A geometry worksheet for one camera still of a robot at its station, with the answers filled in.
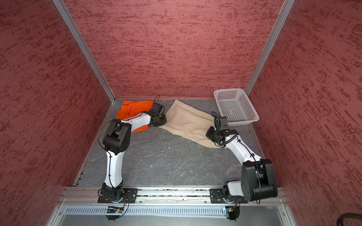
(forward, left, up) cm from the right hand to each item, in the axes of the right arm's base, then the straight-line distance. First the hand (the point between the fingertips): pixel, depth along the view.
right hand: (205, 136), depth 88 cm
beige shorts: (+21, +14, -9) cm, 27 cm away
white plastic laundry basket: (+35, -31, -9) cm, 47 cm away
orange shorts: (+30, +56, -5) cm, 64 cm away
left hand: (+17, +28, -7) cm, 33 cm away
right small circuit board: (-38, -9, -10) cm, 41 cm away
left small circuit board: (-37, +49, -10) cm, 62 cm away
